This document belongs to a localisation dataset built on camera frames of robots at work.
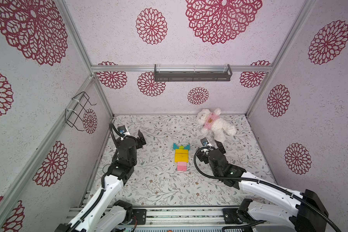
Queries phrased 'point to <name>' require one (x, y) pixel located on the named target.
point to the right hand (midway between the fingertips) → (207, 143)
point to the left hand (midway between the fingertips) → (132, 134)
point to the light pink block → (181, 165)
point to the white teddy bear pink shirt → (211, 123)
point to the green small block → (181, 147)
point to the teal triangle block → (175, 146)
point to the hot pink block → (181, 167)
